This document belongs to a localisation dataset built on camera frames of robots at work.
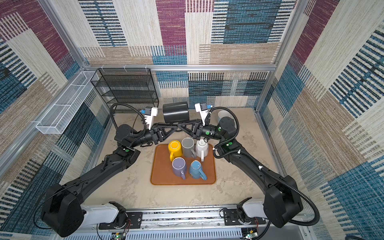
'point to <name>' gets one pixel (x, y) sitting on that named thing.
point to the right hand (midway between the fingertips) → (178, 127)
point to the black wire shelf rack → (133, 88)
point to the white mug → (202, 149)
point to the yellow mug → (175, 147)
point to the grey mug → (187, 144)
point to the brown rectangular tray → (161, 169)
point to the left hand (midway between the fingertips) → (177, 127)
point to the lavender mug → (179, 167)
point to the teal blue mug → (195, 171)
